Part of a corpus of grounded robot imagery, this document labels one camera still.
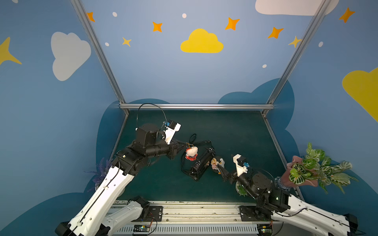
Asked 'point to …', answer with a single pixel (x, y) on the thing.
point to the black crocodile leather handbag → (197, 167)
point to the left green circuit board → (141, 228)
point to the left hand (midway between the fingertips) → (185, 142)
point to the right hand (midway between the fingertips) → (228, 158)
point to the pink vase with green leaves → (314, 168)
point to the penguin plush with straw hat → (217, 161)
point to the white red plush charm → (191, 153)
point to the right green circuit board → (265, 229)
